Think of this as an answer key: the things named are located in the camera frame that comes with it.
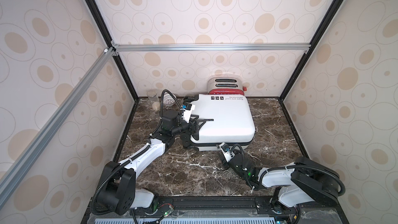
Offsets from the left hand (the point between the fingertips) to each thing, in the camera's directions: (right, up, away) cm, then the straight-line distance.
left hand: (206, 119), depth 78 cm
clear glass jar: (-35, +14, +25) cm, 46 cm away
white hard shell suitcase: (+14, -2, +4) cm, 15 cm away
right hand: (+11, -17, +8) cm, 22 cm away
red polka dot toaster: (+14, +22, +28) cm, 39 cm away
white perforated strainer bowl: (-28, +13, +39) cm, 50 cm away
